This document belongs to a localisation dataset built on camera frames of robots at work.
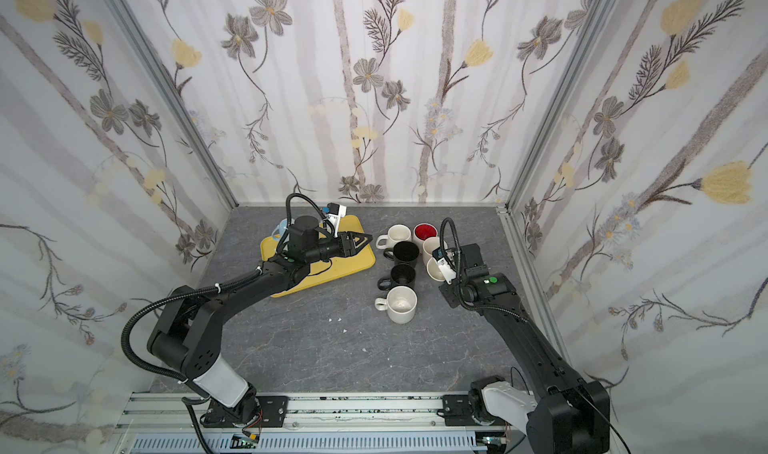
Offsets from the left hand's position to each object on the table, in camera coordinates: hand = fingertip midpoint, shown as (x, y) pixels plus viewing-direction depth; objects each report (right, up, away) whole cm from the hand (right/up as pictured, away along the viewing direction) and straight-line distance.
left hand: (365, 231), depth 82 cm
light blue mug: (-31, 0, +20) cm, 37 cm away
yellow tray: (-38, -6, +26) cm, 46 cm away
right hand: (+24, -13, 0) cm, 27 cm away
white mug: (+19, 0, +21) cm, 28 cm away
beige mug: (+10, -23, +11) cm, 28 cm away
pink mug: (+21, -4, +16) cm, 27 cm away
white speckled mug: (+9, -1, +23) cm, 25 cm away
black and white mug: (+11, -7, +16) cm, 21 cm away
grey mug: (+19, -11, +1) cm, 22 cm away
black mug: (+11, -14, +11) cm, 21 cm away
